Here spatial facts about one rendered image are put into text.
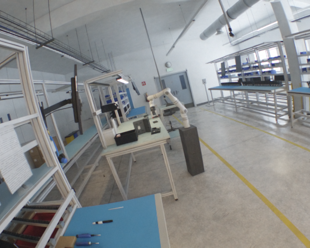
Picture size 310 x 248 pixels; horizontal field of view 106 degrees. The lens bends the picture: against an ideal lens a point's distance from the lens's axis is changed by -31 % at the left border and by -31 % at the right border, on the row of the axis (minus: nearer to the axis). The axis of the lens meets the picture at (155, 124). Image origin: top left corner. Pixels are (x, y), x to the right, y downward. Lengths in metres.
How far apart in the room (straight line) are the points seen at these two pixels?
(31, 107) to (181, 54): 8.80
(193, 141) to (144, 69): 6.86
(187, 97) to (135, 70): 3.18
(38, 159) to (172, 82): 7.39
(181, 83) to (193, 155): 6.90
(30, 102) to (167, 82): 8.38
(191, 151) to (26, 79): 2.44
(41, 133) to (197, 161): 2.36
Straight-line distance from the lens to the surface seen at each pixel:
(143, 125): 2.46
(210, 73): 9.84
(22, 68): 1.32
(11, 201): 1.04
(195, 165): 2.90
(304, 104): 4.90
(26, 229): 1.52
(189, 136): 2.68
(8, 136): 0.96
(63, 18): 3.65
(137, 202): 1.16
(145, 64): 9.13
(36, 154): 5.55
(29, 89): 1.28
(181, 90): 9.33
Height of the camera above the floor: 1.62
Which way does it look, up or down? 12 degrees down
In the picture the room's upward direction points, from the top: 15 degrees counter-clockwise
